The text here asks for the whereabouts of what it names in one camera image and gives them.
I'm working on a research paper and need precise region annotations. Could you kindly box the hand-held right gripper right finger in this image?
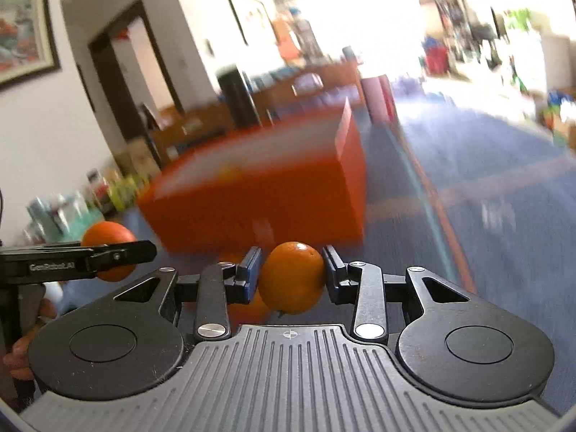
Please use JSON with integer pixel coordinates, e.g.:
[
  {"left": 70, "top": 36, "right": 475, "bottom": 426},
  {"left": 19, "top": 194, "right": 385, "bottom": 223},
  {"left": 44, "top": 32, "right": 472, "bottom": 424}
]
[{"left": 321, "top": 244, "right": 473, "bottom": 341}]

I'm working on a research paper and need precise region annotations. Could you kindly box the person's left hand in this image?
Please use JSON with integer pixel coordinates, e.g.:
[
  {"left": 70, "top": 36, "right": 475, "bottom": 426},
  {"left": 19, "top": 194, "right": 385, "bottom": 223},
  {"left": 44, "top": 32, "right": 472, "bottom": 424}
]
[{"left": 2, "top": 298, "right": 59, "bottom": 382}]

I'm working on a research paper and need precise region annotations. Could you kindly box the dark wooden door frame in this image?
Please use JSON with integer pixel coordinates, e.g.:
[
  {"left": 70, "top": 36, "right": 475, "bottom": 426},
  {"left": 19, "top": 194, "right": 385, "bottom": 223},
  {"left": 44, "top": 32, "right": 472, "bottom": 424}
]
[{"left": 87, "top": 0, "right": 186, "bottom": 168}]

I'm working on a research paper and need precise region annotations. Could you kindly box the blue patterned tablecloth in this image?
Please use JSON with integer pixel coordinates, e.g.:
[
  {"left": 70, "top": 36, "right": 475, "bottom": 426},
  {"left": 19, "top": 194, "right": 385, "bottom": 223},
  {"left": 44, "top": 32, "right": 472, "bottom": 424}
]
[{"left": 27, "top": 94, "right": 576, "bottom": 419}]

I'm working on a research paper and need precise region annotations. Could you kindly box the dark sauce bottle red label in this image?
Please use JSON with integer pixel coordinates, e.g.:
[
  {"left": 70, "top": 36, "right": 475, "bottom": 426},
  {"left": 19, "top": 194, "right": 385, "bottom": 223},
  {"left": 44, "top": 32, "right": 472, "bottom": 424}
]
[{"left": 87, "top": 168, "right": 111, "bottom": 210}]

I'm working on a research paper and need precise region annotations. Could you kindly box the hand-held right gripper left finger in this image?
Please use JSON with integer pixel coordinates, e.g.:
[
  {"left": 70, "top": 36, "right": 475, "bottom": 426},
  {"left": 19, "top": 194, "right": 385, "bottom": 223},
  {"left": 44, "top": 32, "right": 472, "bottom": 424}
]
[{"left": 112, "top": 246, "right": 264, "bottom": 341}]

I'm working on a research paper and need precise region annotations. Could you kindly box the framed wall picture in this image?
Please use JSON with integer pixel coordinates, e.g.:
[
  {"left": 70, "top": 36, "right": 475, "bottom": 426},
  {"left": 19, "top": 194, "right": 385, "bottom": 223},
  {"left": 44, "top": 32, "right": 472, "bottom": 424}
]
[{"left": 223, "top": 0, "right": 276, "bottom": 46}]

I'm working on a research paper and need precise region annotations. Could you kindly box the large framed painting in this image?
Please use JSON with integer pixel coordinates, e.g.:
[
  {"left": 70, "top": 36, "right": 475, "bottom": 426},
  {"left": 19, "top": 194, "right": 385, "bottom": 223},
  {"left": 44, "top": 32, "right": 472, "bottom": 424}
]
[{"left": 0, "top": 0, "right": 62, "bottom": 93}]

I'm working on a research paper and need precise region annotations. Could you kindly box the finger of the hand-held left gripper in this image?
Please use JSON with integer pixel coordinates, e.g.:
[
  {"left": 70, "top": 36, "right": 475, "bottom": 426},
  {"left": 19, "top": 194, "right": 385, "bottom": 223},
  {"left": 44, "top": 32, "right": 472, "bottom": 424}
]
[{"left": 87, "top": 240, "right": 158, "bottom": 273}]

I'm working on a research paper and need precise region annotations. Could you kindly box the orange cardboard box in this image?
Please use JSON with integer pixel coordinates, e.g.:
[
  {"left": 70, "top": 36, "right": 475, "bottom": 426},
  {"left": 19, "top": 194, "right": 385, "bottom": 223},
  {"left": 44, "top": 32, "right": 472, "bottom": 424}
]
[{"left": 136, "top": 98, "right": 368, "bottom": 253}]

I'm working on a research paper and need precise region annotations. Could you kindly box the red bin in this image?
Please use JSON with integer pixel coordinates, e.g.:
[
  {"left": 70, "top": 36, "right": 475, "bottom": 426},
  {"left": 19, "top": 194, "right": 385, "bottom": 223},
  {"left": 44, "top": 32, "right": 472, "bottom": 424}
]
[{"left": 425, "top": 47, "right": 449, "bottom": 76}]

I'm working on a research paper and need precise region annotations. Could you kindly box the green panda mug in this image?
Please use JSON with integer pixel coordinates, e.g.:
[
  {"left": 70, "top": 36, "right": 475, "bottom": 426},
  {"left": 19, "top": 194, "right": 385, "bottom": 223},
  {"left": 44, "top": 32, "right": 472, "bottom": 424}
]
[{"left": 109, "top": 173, "right": 150, "bottom": 213}]

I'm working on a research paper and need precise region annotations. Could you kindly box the teal tissue pack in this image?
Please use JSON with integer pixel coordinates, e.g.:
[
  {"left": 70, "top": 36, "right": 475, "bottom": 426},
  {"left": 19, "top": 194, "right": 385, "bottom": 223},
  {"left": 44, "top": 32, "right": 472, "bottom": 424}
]
[{"left": 26, "top": 193, "right": 93, "bottom": 240}]

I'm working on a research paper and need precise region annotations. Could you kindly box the orange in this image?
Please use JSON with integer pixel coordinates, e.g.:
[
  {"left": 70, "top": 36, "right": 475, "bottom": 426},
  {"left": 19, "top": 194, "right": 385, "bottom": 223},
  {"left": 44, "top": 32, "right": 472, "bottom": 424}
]
[
  {"left": 258, "top": 241, "right": 326, "bottom": 315},
  {"left": 218, "top": 256, "right": 271, "bottom": 325},
  {"left": 81, "top": 221, "right": 138, "bottom": 282}
]

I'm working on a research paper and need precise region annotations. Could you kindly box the wooden chair with cutout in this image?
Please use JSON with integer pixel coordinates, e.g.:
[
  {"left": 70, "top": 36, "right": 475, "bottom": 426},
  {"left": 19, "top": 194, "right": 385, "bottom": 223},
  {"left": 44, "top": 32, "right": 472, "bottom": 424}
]
[{"left": 152, "top": 103, "right": 235, "bottom": 163}]

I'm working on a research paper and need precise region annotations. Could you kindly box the black thermos bottle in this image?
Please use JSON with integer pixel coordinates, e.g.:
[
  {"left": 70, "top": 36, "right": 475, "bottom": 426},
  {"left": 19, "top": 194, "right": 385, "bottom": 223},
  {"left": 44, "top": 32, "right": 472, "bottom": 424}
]
[{"left": 217, "top": 66, "right": 262, "bottom": 130}]

